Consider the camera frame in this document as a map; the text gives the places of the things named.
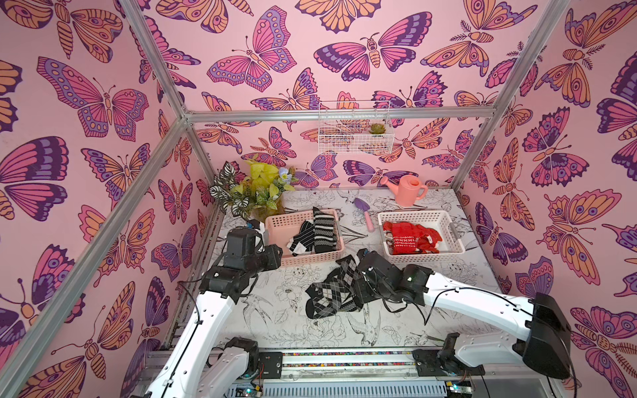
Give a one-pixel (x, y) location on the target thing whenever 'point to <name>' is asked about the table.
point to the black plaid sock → (340, 283)
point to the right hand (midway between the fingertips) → (356, 287)
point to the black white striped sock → (324, 237)
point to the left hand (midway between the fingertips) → (279, 248)
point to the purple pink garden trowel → (364, 206)
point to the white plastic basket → (441, 220)
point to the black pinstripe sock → (303, 241)
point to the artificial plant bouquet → (256, 193)
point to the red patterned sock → (408, 238)
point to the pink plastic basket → (279, 229)
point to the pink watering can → (408, 190)
